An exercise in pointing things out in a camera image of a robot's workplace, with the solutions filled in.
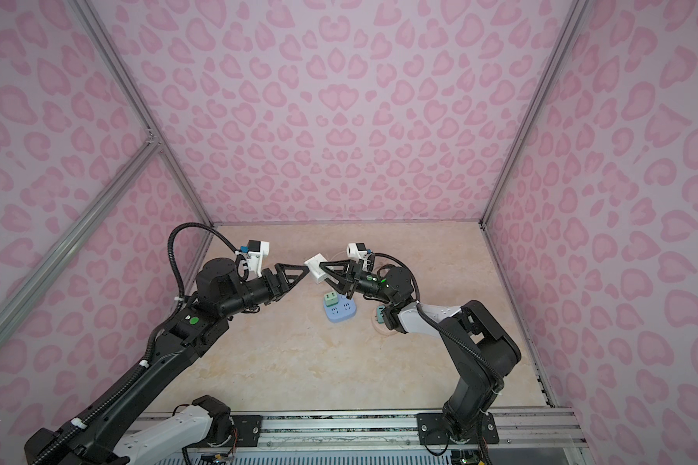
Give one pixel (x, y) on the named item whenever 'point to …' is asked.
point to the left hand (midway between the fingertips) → (309, 276)
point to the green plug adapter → (331, 298)
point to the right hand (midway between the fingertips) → (318, 272)
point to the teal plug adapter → (379, 314)
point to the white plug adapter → (313, 264)
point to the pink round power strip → (381, 326)
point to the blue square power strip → (344, 308)
